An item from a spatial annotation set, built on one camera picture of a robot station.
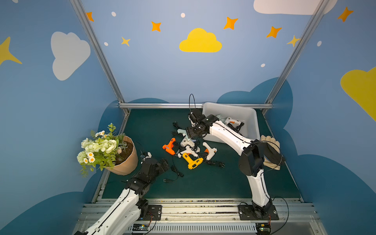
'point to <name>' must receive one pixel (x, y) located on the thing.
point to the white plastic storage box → (247, 114)
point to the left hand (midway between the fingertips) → (162, 161)
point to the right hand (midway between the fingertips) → (194, 130)
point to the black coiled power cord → (175, 124)
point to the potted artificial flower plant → (116, 152)
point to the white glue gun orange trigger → (234, 122)
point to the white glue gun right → (211, 151)
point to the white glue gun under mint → (190, 147)
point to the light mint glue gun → (222, 119)
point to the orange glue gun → (169, 148)
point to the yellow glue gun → (192, 164)
